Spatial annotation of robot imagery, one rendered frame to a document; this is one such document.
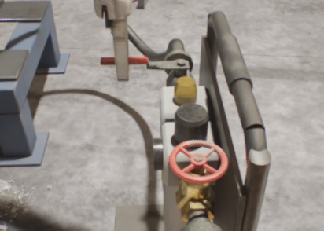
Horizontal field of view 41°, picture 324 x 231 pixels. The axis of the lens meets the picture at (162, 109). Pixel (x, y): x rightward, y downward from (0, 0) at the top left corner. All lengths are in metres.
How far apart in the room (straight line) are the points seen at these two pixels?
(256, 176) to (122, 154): 0.82
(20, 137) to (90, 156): 0.20
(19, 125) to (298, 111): 0.88
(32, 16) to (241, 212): 1.12
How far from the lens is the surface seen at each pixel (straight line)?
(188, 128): 0.58
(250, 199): 0.51
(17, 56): 1.27
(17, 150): 1.29
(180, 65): 0.75
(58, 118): 1.43
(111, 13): 0.66
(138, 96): 1.49
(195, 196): 0.55
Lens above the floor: 0.87
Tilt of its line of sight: 38 degrees down
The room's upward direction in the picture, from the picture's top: straight up
